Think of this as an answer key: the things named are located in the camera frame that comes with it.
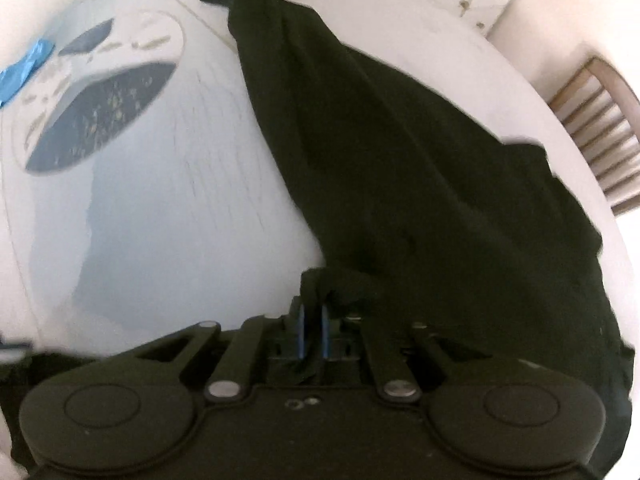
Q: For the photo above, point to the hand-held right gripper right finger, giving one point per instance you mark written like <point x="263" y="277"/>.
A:
<point x="326" y="335"/>

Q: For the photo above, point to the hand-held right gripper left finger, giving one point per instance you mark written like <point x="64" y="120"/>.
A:
<point x="301" y="335"/>

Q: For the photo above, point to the black long-sleeve shirt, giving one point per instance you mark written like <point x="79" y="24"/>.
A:
<point x="400" y="185"/>

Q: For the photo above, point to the wooden slat-back chair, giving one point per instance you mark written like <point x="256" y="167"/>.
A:
<point x="607" y="72"/>

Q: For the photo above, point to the blue tape strip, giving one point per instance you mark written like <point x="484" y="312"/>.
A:
<point x="25" y="67"/>

